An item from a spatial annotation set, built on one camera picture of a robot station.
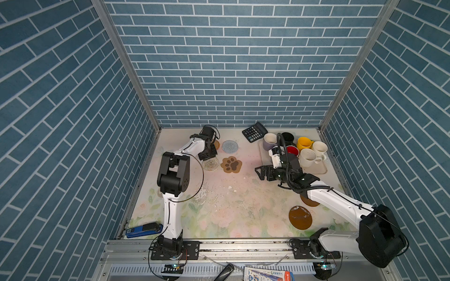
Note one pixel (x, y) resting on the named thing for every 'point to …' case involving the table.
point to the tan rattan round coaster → (217, 144)
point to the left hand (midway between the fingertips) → (212, 155)
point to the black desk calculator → (254, 132)
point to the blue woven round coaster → (229, 146)
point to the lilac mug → (269, 140)
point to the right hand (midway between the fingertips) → (261, 166)
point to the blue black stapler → (146, 229)
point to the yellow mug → (303, 143)
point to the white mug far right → (320, 148)
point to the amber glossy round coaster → (300, 218)
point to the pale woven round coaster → (210, 164)
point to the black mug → (288, 139)
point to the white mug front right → (307, 157)
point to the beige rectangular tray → (320, 167)
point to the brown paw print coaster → (231, 164)
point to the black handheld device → (225, 273)
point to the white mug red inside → (292, 149)
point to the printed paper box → (252, 274)
